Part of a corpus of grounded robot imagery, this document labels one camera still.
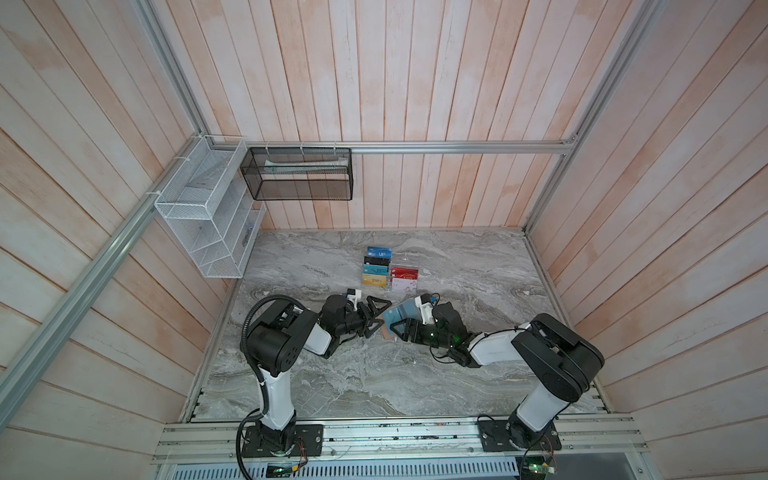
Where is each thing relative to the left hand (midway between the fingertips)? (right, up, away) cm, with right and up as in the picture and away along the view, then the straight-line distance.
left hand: (389, 317), depth 90 cm
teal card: (+6, +1, +5) cm, 8 cm away
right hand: (+2, -3, -1) cm, 4 cm away
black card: (-5, +17, +10) cm, 21 cm away
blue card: (-3, +20, +11) cm, 23 cm away
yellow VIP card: (-5, +10, +12) cm, 16 cm away
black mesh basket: (-31, +48, +11) cm, 58 cm away
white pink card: (+6, +8, +11) cm, 15 cm away
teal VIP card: (-4, +14, +11) cm, 18 cm away
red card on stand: (+6, +13, +11) cm, 18 cm away
